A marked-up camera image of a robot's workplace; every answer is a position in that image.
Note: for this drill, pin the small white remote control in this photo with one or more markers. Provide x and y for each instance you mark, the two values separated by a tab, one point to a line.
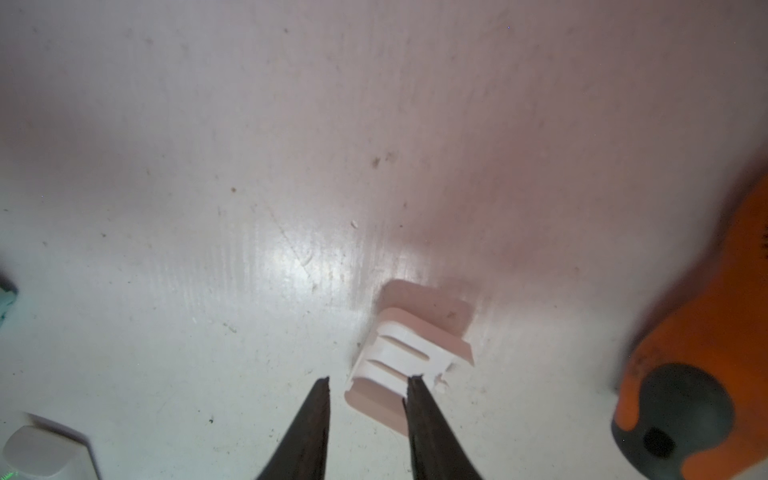
38	454

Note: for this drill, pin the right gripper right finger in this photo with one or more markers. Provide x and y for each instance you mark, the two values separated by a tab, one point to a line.
434	449

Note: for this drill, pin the mint green alarm clock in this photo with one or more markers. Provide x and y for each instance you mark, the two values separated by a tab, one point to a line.
8	296

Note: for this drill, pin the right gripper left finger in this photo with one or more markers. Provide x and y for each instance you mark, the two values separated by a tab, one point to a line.
302	453

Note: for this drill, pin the white battery cover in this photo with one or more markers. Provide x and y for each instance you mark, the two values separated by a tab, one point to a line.
400	345

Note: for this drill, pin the orange black screwdriver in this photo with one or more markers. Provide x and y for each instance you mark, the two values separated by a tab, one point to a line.
692	402

